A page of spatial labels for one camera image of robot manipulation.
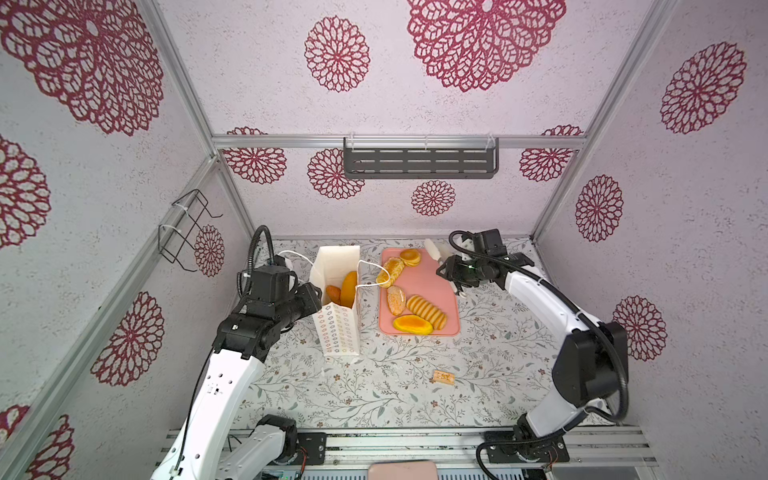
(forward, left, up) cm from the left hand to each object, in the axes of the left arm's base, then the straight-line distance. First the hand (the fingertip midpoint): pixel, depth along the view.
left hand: (314, 299), depth 73 cm
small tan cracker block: (-11, -34, -24) cm, 43 cm away
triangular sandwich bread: (+11, -2, -15) cm, 18 cm away
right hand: (+15, -34, -7) cm, 38 cm away
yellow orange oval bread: (+4, -27, -22) cm, 35 cm away
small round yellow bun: (+31, -27, -21) cm, 46 cm away
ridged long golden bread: (+11, -30, -22) cm, 38 cm away
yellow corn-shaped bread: (+25, -20, -21) cm, 38 cm away
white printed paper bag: (-3, -5, -10) cm, 11 cm away
